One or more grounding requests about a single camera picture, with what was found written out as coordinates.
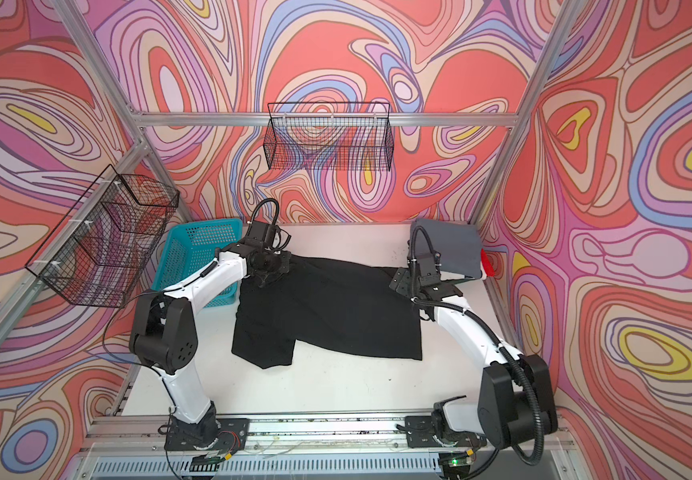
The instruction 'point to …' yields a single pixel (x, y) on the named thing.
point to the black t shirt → (347, 306)
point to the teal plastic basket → (187, 248)
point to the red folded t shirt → (488, 265)
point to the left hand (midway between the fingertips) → (293, 262)
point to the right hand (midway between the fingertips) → (410, 289)
